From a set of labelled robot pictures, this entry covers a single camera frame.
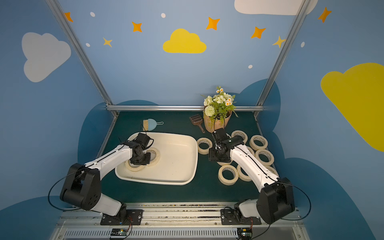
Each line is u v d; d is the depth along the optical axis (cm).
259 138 104
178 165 95
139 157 75
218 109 87
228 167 89
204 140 102
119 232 72
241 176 86
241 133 107
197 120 115
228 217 74
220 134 65
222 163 91
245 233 73
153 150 96
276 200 41
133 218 74
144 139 73
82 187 44
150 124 115
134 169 84
